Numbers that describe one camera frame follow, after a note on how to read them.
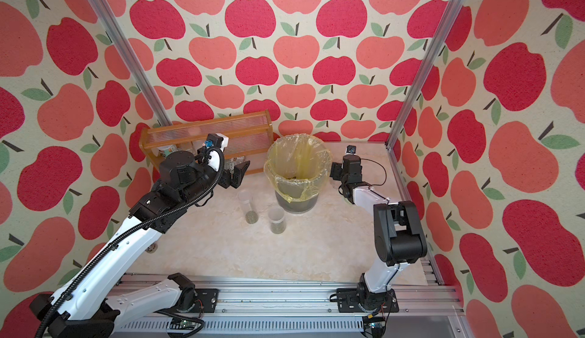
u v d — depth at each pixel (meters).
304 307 0.74
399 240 0.48
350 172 0.74
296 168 0.94
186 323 0.71
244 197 0.81
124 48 0.85
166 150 0.91
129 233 0.42
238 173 0.58
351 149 0.84
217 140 0.53
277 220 0.82
